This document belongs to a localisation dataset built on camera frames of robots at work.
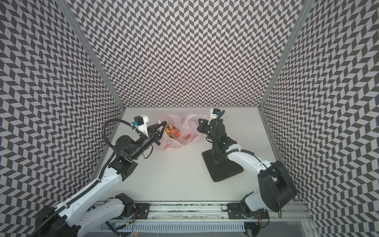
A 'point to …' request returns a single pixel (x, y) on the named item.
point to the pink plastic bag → (187, 130)
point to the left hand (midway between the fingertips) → (166, 123)
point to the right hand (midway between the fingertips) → (197, 123)
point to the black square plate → (217, 172)
